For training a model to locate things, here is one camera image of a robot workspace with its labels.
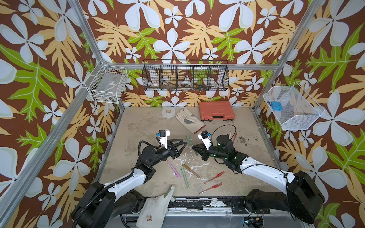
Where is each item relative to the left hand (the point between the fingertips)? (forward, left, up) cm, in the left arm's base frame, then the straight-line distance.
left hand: (185, 141), depth 71 cm
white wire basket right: (+18, -64, +5) cm, 67 cm away
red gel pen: (-10, -19, -25) cm, 33 cm away
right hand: (+1, -4, -7) cm, 9 cm away
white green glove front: (-29, +15, -21) cm, 39 cm away
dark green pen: (+4, -2, -4) cm, 6 cm away
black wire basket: (+49, -1, +6) cm, 49 cm away
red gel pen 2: (-16, -17, -24) cm, 34 cm away
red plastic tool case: (+39, -26, -20) cm, 51 cm away
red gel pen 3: (+20, -39, -25) cm, 50 cm away
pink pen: (-8, +5, -25) cm, 26 cm away
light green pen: (-8, +1, -25) cm, 26 cm away
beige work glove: (+33, -5, -24) cm, 41 cm away
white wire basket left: (+35, +48, +9) cm, 60 cm away
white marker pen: (+20, -34, -25) cm, 47 cm away
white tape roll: (+42, +13, -25) cm, 51 cm away
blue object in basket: (+25, -58, +1) cm, 63 cm away
